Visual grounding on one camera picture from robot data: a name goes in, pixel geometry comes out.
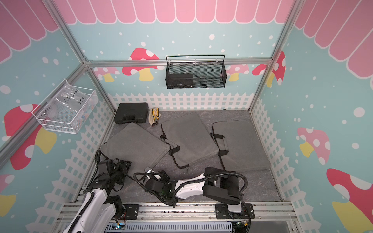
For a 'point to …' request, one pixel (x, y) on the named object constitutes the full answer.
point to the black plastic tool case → (131, 112)
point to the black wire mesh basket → (195, 72)
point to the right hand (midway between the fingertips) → (152, 179)
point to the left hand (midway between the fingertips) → (130, 169)
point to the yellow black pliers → (156, 118)
